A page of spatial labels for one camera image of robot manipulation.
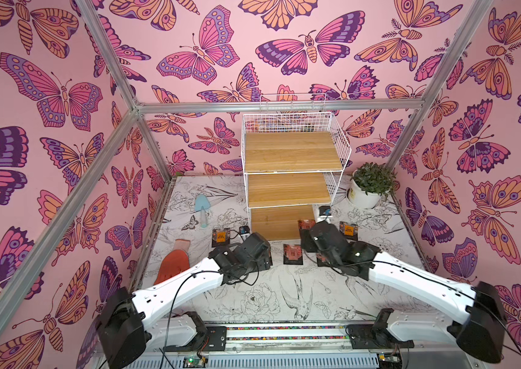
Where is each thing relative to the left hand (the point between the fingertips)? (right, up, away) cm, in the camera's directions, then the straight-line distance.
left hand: (263, 258), depth 80 cm
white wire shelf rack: (+14, +53, +17) cm, 58 cm away
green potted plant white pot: (+43, +27, +13) cm, 53 cm away
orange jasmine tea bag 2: (+38, +7, +20) cm, 43 cm away
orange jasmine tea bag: (-18, +4, +18) cm, 26 cm away
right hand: (+14, +9, -2) cm, 17 cm away
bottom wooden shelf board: (+7, +9, +25) cm, 28 cm away
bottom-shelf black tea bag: (+12, -2, +11) cm, 17 cm away
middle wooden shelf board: (+9, +24, +1) cm, 26 cm away
